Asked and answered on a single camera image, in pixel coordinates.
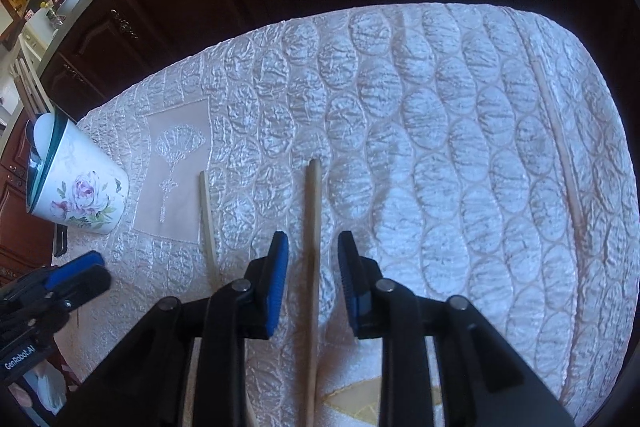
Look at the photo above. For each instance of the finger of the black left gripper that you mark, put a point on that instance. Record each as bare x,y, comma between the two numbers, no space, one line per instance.
70,286

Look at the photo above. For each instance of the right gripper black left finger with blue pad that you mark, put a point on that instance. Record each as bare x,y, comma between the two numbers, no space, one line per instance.
246,308

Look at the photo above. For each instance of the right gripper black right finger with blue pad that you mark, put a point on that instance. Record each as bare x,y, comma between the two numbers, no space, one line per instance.
383,308

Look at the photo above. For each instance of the left hand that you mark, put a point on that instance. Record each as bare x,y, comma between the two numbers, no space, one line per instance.
20,395

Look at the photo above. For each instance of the white floral utensil cup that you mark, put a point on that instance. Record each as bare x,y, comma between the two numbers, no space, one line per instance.
80,186

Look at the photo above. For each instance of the metal spoon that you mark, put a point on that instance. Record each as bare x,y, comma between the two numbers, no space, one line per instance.
34,165

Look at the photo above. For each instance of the white ceramic soup spoon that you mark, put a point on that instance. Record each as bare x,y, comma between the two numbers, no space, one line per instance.
42,132

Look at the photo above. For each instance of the quilted white tablecloth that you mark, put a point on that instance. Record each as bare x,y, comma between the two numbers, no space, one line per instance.
436,153

